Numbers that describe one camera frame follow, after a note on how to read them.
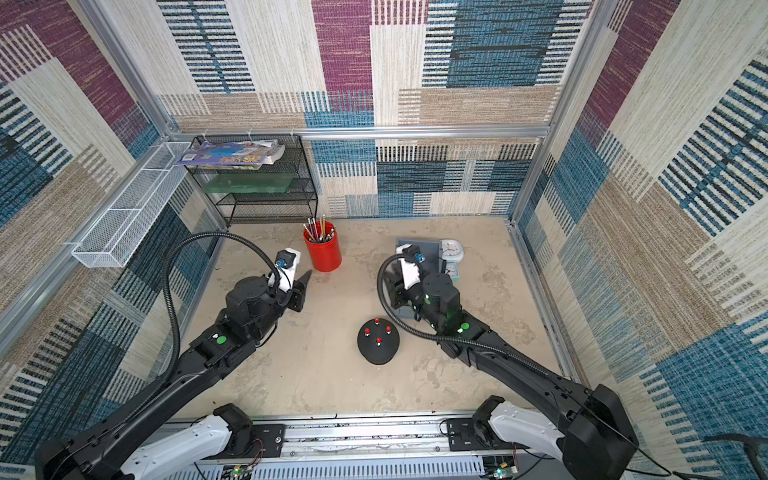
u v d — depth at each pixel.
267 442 0.73
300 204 1.19
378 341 0.78
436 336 0.57
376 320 0.81
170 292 0.52
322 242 0.94
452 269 1.03
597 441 0.39
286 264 0.60
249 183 0.96
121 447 0.41
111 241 0.70
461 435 0.74
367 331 0.79
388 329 0.80
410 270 0.63
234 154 0.83
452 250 1.08
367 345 0.81
